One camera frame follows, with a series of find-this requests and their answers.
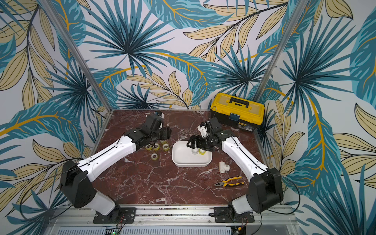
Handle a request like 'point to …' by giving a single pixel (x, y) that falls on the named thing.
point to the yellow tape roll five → (154, 156)
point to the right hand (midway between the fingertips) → (194, 145)
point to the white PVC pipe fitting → (223, 167)
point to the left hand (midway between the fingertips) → (166, 132)
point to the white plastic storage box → (182, 155)
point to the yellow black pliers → (224, 184)
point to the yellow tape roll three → (165, 147)
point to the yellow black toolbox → (236, 112)
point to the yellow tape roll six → (201, 152)
